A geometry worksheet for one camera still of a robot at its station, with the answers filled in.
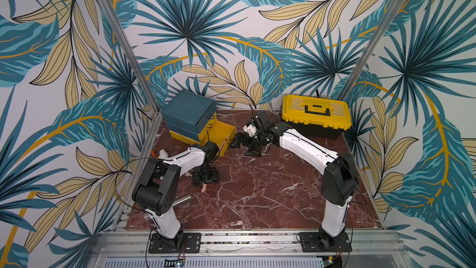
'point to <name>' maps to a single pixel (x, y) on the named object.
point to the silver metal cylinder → (181, 201)
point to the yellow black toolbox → (317, 116)
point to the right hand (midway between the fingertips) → (236, 149)
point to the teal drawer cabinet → (188, 113)
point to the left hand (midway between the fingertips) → (209, 186)
